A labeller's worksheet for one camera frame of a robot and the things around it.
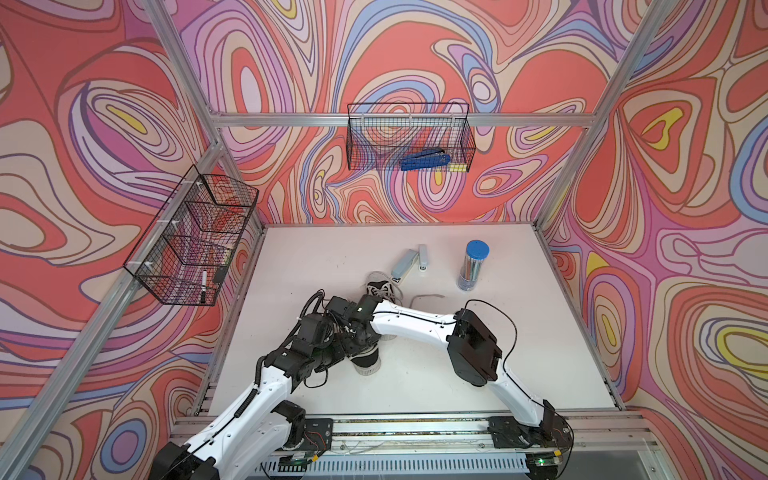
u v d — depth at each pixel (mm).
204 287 730
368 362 802
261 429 578
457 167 842
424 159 864
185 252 784
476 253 865
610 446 725
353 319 637
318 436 730
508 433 734
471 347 523
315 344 638
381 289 959
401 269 1007
